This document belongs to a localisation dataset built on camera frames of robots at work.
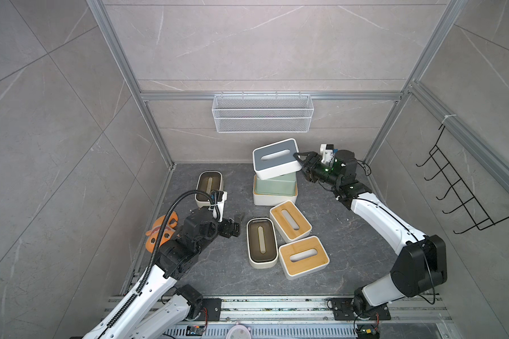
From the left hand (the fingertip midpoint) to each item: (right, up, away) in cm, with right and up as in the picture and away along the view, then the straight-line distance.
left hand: (233, 208), depth 70 cm
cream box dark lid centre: (+10, -16, +14) cm, 23 cm away
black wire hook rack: (+73, +2, -8) cm, 73 cm away
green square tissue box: (+22, +7, +34) cm, 41 cm away
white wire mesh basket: (+11, +42, +28) cm, 52 cm away
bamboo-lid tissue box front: (+26, -22, +14) cm, 37 cm away
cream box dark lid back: (-18, +9, +34) cm, 39 cm away
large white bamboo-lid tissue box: (+15, -1, +31) cm, 35 cm away
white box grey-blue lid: (+16, +18, +11) cm, 26 cm away
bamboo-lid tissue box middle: (+23, -10, +25) cm, 35 cm away
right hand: (+22, +17, +6) cm, 29 cm away
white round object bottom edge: (+2, -41, -2) cm, 41 cm away
